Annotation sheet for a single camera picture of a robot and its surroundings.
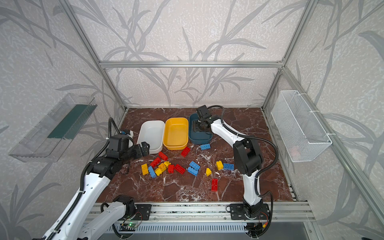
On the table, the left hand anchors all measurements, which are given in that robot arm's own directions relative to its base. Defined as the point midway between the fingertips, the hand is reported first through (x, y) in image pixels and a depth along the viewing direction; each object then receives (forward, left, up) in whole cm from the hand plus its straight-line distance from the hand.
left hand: (144, 143), depth 77 cm
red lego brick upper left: (+1, -5, -17) cm, 18 cm away
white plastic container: (+21, +6, -22) cm, 31 cm away
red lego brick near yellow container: (+5, -20, -19) cm, 28 cm away
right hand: (+20, -27, -8) cm, 35 cm away
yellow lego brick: (-9, -34, -18) cm, 39 cm away
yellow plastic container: (+18, -11, -21) cm, 30 cm away
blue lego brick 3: (-4, -25, -19) cm, 32 cm away
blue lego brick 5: (-9, -1, -18) cm, 20 cm away
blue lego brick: (+9, -32, -21) cm, 40 cm away
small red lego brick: (-7, -12, -18) cm, 23 cm away
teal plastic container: (+11, -27, -12) cm, 32 cm away
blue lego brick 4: (-7, -25, -18) cm, 32 cm away
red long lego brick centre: (-7, -17, -18) cm, 26 cm away
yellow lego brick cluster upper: (-4, -9, -18) cm, 20 cm away
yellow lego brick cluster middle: (-6, -7, -17) cm, 19 cm away
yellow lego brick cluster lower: (-8, -5, -18) cm, 21 cm away
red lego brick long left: (-3, -3, -18) cm, 18 cm away
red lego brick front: (-15, -37, -19) cm, 44 cm away
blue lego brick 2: (-5, -46, -17) cm, 49 cm away
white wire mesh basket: (-5, -71, +15) cm, 73 cm away
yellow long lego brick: (-7, +4, -18) cm, 20 cm away
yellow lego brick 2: (-5, -41, -17) cm, 44 cm away
